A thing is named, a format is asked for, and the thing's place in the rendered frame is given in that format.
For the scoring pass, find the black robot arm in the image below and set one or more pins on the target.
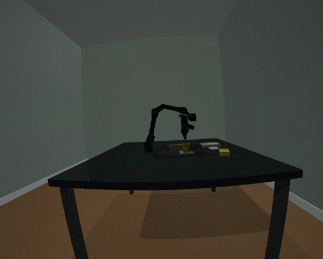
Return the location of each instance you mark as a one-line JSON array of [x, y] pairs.
[[155, 112]]

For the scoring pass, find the tan wooden plank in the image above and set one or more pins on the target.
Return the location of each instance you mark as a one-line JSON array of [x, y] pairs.
[[179, 147]]

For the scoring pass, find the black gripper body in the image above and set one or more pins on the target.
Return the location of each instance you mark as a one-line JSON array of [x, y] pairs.
[[184, 125]]

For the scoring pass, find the yellow flat block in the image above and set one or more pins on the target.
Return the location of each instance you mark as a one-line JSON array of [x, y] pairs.
[[224, 152]]

